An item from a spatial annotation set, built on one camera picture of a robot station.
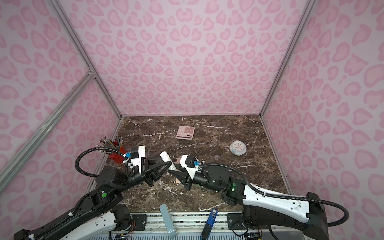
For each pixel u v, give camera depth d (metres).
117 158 0.90
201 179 0.52
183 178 0.52
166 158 0.53
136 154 0.48
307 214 0.41
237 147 0.98
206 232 0.66
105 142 0.83
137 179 0.51
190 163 0.47
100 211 0.49
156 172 0.52
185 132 1.07
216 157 0.96
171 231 0.67
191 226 0.72
